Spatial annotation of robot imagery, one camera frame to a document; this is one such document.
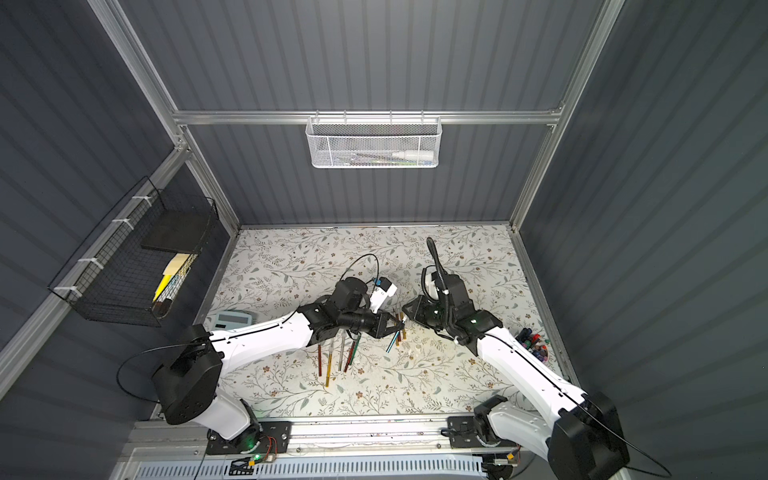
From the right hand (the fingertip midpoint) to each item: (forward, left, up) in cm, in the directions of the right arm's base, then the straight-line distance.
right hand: (409, 307), depth 79 cm
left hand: (-7, +1, -1) cm, 7 cm away
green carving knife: (-3, +15, -15) cm, 22 cm away
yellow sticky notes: (+3, +59, +12) cm, 60 cm away
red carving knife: (-7, +17, -16) cm, 25 cm away
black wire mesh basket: (+4, +68, +12) cm, 69 cm away
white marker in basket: (+43, -2, +19) cm, 47 cm away
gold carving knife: (-11, +23, -16) cm, 30 cm away
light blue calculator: (+2, +55, -13) cm, 56 cm away
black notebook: (+16, +63, +13) cm, 67 cm away
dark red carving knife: (-9, +26, -16) cm, 32 cm away
